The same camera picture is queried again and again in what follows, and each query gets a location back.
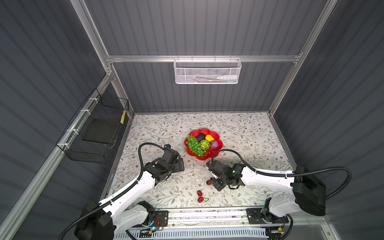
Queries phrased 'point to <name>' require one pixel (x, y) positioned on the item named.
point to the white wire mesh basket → (207, 70)
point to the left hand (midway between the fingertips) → (176, 163)
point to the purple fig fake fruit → (214, 144)
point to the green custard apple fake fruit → (204, 144)
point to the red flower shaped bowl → (212, 153)
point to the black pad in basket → (102, 130)
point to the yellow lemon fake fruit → (209, 138)
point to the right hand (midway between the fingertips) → (216, 183)
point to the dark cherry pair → (209, 182)
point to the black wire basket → (99, 106)
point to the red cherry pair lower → (200, 199)
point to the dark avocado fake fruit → (200, 136)
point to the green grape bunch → (194, 145)
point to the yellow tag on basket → (122, 118)
